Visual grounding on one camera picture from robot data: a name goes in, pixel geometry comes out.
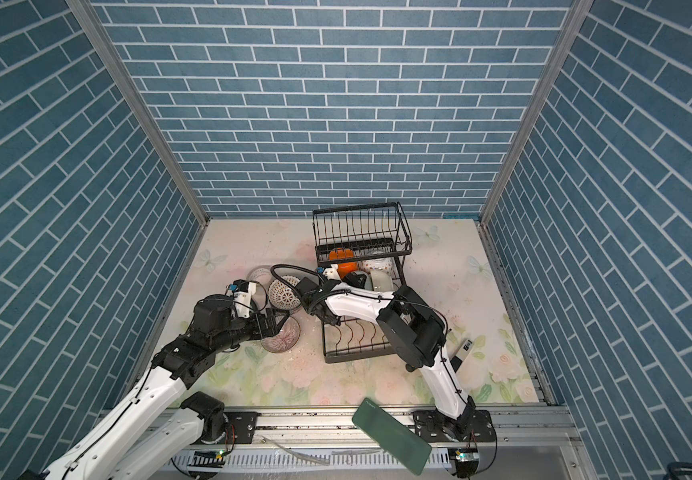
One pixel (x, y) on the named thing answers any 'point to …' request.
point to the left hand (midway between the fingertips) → (279, 315)
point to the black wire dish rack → (365, 244)
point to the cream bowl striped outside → (382, 281)
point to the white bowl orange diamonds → (377, 263)
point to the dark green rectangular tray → (392, 434)
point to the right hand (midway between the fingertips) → (361, 278)
